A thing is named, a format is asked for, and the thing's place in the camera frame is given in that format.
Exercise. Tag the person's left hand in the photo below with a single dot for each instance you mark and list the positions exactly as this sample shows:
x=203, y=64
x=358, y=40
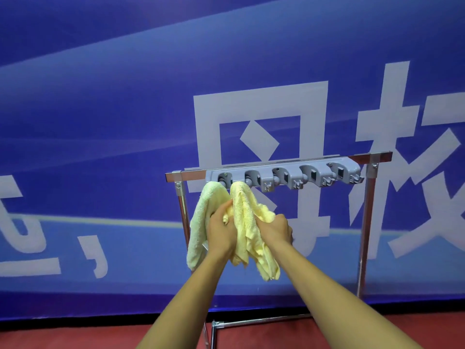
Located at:
x=219, y=232

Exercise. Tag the person's right hand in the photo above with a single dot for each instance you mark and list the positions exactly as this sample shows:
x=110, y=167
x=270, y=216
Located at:
x=274, y=230

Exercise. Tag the light green towel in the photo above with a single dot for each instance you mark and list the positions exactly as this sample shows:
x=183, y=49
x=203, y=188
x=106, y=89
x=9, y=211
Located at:
x=203, y=214

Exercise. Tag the yellow towel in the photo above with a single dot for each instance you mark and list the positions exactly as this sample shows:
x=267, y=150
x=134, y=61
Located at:
x=247, y=207

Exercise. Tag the chrome metal rack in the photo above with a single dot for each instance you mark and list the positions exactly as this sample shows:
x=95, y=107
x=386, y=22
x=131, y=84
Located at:
x=189, y=175

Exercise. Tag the person's right forearm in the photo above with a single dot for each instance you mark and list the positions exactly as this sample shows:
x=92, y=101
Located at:
x=327, y=305

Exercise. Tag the person's left forearm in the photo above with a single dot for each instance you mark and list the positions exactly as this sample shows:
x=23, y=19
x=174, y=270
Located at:
x=181, y=308

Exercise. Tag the blue printed banner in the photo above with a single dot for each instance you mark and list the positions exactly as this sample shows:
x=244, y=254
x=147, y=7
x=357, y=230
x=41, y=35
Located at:
x=91, y=105

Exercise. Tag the grey plastic hook rail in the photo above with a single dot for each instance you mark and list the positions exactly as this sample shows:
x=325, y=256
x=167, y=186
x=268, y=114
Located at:
x=236, y=174

